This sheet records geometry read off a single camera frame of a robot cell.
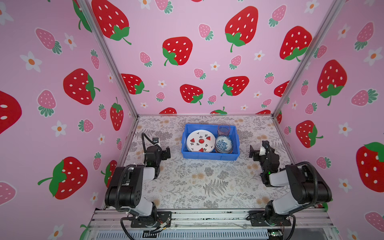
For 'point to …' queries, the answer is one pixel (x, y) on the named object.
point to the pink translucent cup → (224, 129)
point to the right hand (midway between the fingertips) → (259, 145)
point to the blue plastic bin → (188, 154)
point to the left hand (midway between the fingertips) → (160, 147)
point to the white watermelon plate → (200, 141)
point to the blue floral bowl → (224, 144)
